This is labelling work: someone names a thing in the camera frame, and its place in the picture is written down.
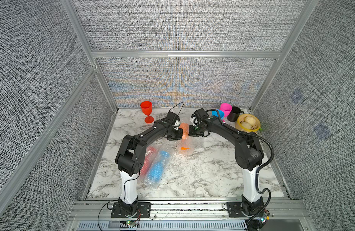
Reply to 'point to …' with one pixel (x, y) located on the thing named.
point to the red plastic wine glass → (146, 107)
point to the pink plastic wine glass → (226, 108)
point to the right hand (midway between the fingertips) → (188, 130)
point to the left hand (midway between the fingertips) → (184, 136)
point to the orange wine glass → (185, 145)
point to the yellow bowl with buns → (247, 122)
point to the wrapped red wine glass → (150, 153)
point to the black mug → (234, 114)
